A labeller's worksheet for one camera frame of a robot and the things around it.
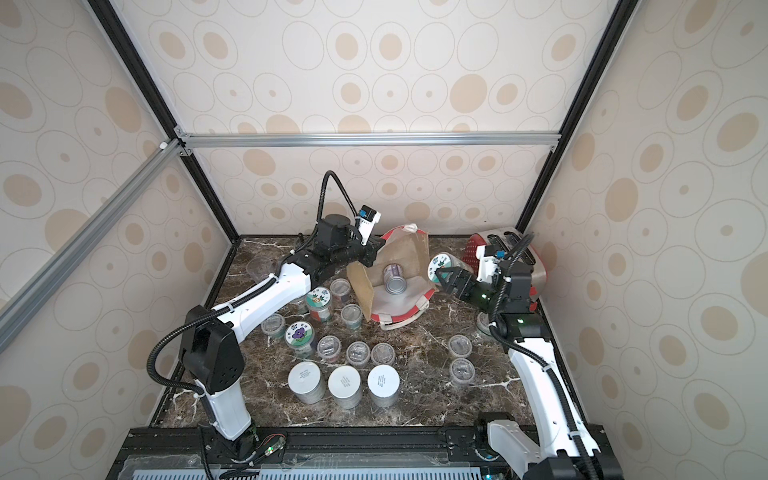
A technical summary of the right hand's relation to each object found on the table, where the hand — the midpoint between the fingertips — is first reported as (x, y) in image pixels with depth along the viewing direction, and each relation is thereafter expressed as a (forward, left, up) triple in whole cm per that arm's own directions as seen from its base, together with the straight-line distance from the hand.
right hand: (459, 275), depth 75 cm
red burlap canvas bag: (+27, +14, -17) cm, 35 cm away
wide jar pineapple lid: (+2, +40, -18) cm, 44 cm away
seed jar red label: (-9, -3, -22) cm, 24 cm away
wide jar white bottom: (-23, +28, -17) cm, 40 cm away
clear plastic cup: (+18, +65, -21) cm, 71 cm away
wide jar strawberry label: (+1, +5, +4) cm, 6 cm away
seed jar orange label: (-13, +26, -21) cm, 36 cm away
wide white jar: (-22, +38, -18) cm, 48 cm away
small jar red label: (-12, +35, -20) cm, 42 cm away
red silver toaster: (+20, -20, -10) cm, 30 cm away
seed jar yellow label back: (-1, -10, -21) cm, 24 cm away
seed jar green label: (0, +30, -21) cm, 36 cm away
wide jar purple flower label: (-10, +43, -17) cm, 47 cm away
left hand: (+10, +18, +3) cm, 21 cm away
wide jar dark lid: (-22, +18, -17) cm, 33 cm away
